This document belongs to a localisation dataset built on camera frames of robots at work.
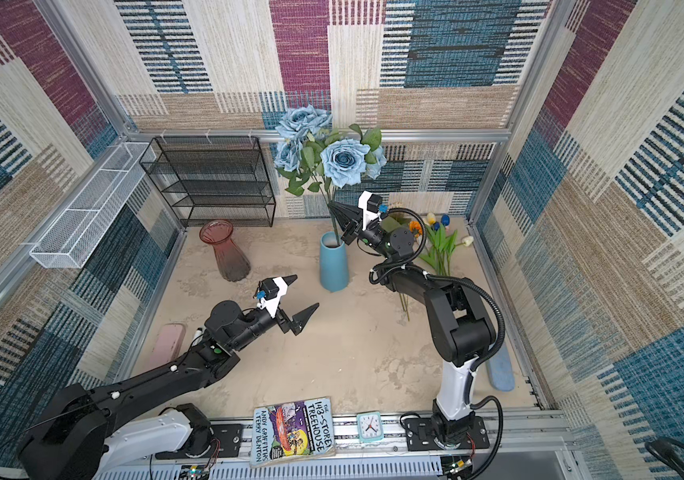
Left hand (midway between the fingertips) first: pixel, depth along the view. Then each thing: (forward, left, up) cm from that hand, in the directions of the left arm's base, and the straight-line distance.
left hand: (305, 286), depth 73 cm
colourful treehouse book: (-27, +4, -22) cm, 35 cm away
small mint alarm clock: (-26, -15, -23) cm, 38 cm away
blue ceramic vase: (+15, -6, -14) cm, 22 cm away
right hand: (+17, -6, +11) cm, 21 cm away
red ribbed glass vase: (+20, +26, -17) cm, 37 cm away
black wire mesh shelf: (+51, +38, -8) cm, 64 cm away
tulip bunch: (+33, -45, -23) cm, 60 cm away
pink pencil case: (-4, +43, -25) cm, 50 cm away
